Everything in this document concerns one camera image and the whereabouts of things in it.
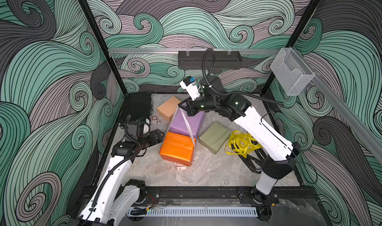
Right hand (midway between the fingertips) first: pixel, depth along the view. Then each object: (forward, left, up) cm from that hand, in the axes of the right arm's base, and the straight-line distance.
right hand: (177, 105), depth 62 cm
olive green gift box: (+2, -20, -33) cm, 39 cm away
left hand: (-2, +11, -21) cm, 24 cm away
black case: (+33, +35, -38) cm, 62 cm away
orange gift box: (-6, +1, -29) cm, 30 cm away
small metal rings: (+20, +20, -38) cm, 47 cm away
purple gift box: (-2, -4, -12) cm, 13 cm away
